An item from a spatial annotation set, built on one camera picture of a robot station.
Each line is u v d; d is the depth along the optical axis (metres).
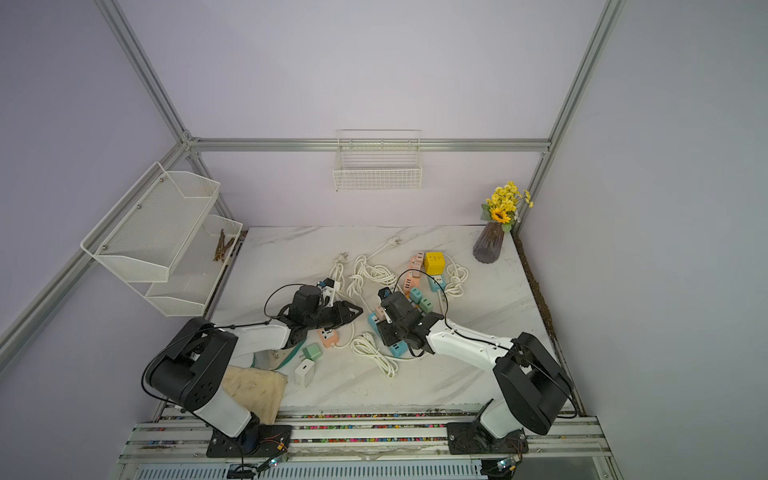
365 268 1.02
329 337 0.88
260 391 0.82
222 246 0.97
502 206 0.91
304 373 0.79
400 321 0.66
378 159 0.95
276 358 0.86
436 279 1.04
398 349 0.85
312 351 0.88
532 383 0.44
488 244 1.06
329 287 0.86
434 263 1.01
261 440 0.71
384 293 0.78
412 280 1.01
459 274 1.04
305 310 0.73
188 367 0.46
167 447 0.74
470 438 0.73
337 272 1.01
